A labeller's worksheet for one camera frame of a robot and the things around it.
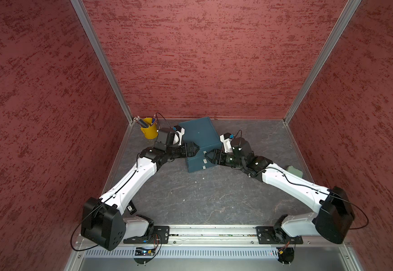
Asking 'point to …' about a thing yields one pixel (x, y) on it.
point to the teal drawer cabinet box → (202, 132)
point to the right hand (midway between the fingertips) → (208, 160)
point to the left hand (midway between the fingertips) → (191, 152)
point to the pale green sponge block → (294, 171)
